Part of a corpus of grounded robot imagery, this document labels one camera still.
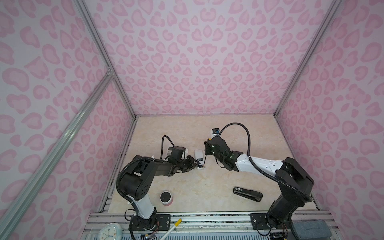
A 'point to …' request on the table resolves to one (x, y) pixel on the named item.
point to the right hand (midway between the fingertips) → (205, 141)
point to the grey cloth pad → (308, 229)
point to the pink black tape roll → (166, 198)
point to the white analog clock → (112, 231)
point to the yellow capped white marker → (176, 224)
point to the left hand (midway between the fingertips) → (200, 162)
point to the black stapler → (252, 195)
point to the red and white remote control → (199, 157)
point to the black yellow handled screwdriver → (203, 166)
